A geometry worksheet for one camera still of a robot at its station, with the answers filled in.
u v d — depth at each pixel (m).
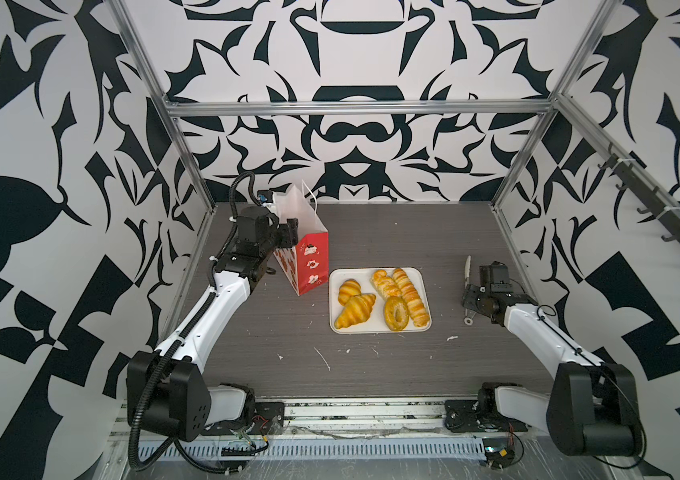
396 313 0.89
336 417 0.76
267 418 0.73
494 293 0.67
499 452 0.71
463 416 0.75
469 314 0.91
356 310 0.87
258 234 0.59
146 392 0.37
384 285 0.94
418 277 0.99
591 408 0.41
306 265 0.87
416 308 0.90
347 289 0.94
